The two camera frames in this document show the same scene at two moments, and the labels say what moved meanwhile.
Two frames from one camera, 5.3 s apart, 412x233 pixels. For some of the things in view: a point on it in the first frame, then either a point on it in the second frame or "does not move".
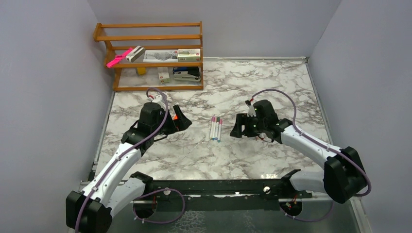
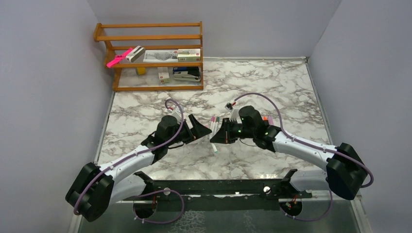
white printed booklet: [161, 56] does not move
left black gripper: [181, 123] to [197, 131]
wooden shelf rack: [154, 57] does not move
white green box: [189, 55] does not move
